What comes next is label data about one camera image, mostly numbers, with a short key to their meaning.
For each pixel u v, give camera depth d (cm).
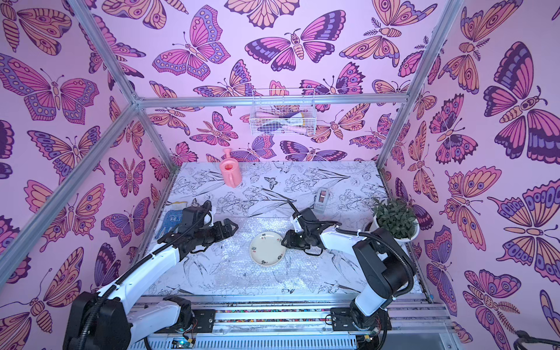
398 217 78
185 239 61
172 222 100
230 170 105
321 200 102
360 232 52
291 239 80
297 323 74
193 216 65
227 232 76
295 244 81
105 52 78
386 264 45
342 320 73
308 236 70
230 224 78
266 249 90
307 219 73
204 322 74
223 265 85
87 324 38
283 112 96
